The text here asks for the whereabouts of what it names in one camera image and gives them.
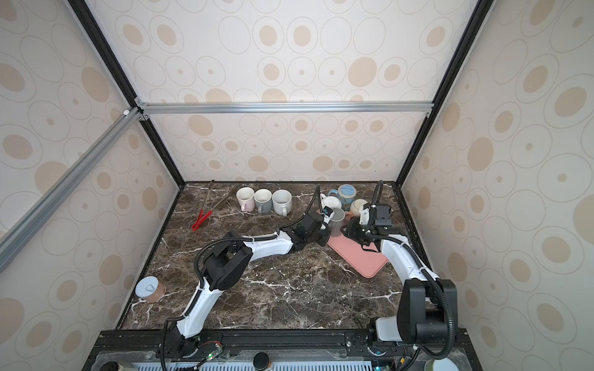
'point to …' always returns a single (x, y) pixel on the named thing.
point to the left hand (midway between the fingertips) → (336, 225)
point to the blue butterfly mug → (346, 194)
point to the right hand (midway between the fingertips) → (346, 229)
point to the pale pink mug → (246, 197)
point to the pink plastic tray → (367, 261)
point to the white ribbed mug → (332, 202)
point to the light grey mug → (263, 199)
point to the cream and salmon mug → (356, 205)
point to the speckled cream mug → (281, 202)
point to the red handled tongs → (205, 213)
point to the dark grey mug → (336, 222)
